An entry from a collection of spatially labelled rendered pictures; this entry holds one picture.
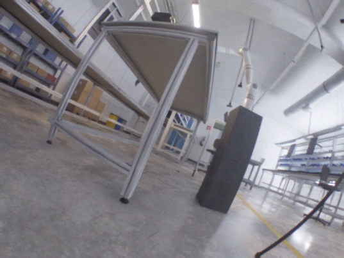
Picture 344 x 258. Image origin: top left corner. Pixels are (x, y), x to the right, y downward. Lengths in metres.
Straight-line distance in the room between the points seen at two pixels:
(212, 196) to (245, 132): 0.55
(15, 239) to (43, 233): 0.08
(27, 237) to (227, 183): 1.17
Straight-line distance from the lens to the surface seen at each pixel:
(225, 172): 1.18
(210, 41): 0.88
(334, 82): 4.63
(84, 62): 1.15
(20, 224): 0.47
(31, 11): 1.75
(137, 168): 0.68
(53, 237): 0.46
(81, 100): 4.44
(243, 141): 1.22
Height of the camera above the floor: 0.34
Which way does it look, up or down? 6 degrees up
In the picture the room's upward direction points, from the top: 23 degrees clockwise
